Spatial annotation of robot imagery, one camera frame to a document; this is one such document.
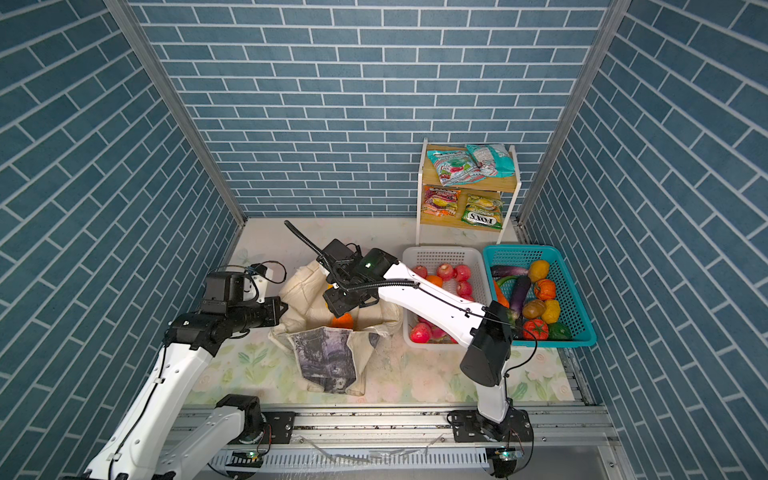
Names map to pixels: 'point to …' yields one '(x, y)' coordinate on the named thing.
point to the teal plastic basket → (574, 309)
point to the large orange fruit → (344, 321)
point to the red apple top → (445, 271)
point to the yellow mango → (538, 270)
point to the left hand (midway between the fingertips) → (288, 305)
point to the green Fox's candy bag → (483, 211)
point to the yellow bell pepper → (552, 311)
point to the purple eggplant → (520, 289)
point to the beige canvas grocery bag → (332, 360)
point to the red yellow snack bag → (441, 202)
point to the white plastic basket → (434, 257)
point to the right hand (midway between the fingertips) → (334, 300)
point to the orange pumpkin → (545, 289)
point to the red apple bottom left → (420, 333)
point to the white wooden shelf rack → (465, 186)
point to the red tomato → (536, 328)
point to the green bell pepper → (559, 332)
